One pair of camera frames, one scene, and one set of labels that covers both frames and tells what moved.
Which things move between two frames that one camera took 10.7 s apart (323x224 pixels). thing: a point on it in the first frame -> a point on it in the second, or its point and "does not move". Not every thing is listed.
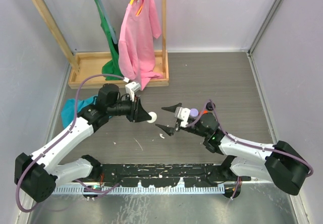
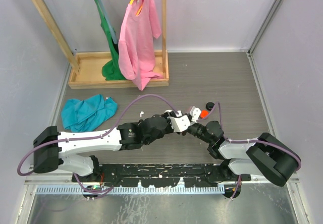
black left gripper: x=142 y=114 -> x=167 y=114
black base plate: x=168 y=174 does not move
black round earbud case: x=210 y=106 does not move
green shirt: x=111 y=69 does not move
